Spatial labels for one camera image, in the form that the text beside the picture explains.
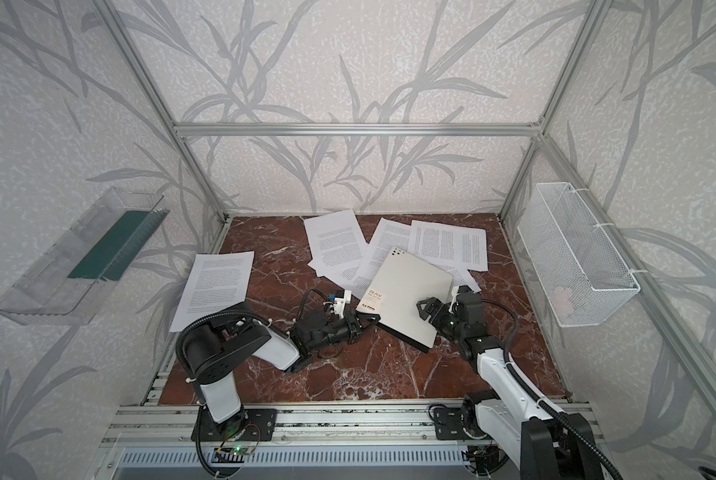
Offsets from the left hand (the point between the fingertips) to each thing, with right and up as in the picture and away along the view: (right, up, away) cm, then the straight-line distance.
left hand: (384, 315), depth 80 cm
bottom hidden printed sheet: (-9, +7, +22) cm, 25 cm away
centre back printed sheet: (-17, +19, +33) cm, 42 cm away
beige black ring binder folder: (+6, +6, +19) cm, 21 cm away
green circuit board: (-35, -30, -9) cm, 47 cm away
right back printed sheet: (+26, +18, +32) cm, 45 cm away
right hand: (+12, +2, +7) cm, 15 cm away
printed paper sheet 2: (+2, +23, +36) cm, 42 cm away
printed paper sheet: (-57, +6, +22) cm, 62 cm away
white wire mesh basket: (+40, +12, -19) cm, 46 cm away
